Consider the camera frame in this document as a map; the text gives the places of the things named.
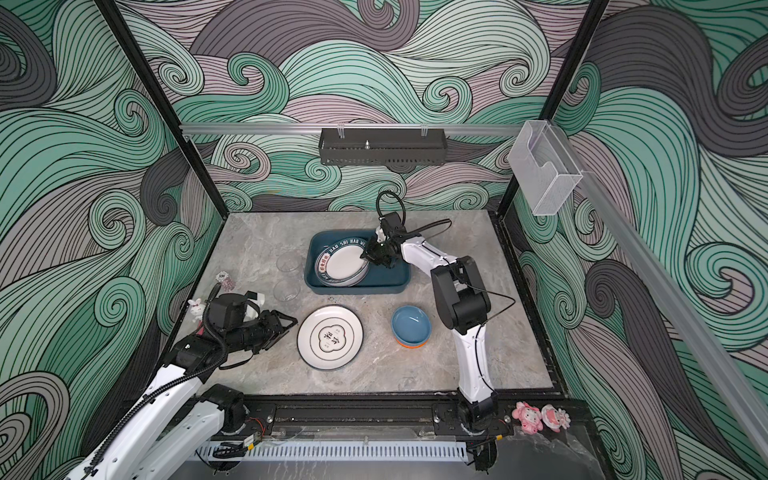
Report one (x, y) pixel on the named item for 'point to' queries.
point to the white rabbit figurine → (197, 309)
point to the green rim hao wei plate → (355, 268)
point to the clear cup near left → (286, 290)
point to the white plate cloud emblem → (330, 337)
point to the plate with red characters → (329, 266)
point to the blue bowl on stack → (411, 325)
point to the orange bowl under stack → (411, 347)
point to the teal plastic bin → (315, 240)
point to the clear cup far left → (288, 261)
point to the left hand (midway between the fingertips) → (295, 322)
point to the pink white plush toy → (554, 418)
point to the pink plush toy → (529, 416)
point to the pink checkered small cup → (228, 284)
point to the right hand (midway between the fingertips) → (361, 254)
